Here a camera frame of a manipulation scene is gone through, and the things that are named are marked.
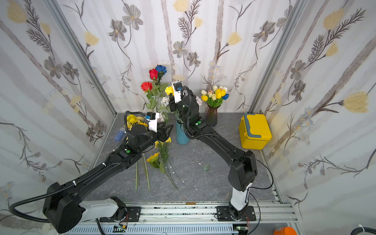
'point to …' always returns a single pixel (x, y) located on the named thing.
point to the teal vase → (181, 137)
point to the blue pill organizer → (120, 135)
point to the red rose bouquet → (155, 90)
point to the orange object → (286, 230)
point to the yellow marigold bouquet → (164, 110)
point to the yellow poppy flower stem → (136, 173)
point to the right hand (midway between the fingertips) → (175, 87)
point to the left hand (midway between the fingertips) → (170, 123)
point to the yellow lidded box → (254, 131)
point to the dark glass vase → (212, 116)
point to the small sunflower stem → (153, 160)
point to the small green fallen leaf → (206, 167)
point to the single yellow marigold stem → (165, 165)
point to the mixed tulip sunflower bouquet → (215, 98)
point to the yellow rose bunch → (133, 120)
